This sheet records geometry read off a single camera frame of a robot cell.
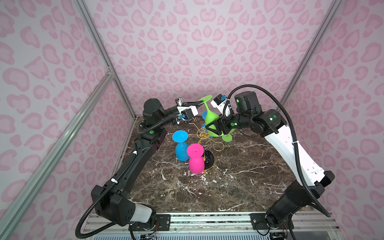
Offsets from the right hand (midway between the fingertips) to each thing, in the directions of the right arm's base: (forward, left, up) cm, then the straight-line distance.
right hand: (211, 122), depth 64 cm
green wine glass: (+21, -14, -39) cm, 46 cm away
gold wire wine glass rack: (0, +4, -9) cm, 10 cm away
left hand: (+3, +4, +11) cm, 12 cm away
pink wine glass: (-10, +7, -16) cm, 20 cm away
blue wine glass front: (-2, +14, -9) cm, 17 cm away
